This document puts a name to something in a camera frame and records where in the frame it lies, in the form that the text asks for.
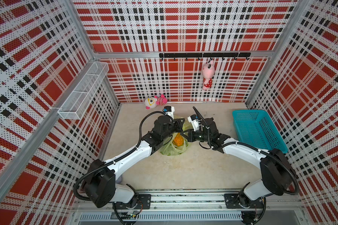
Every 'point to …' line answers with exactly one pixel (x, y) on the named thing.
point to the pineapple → (179, 139)
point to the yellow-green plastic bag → (171, 149)
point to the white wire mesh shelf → (76, 105)
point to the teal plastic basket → (256, 128)
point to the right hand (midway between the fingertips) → (182, 133)
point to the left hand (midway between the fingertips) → (186, 119)
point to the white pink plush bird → (151, 102)
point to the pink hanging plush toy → (207, 71)
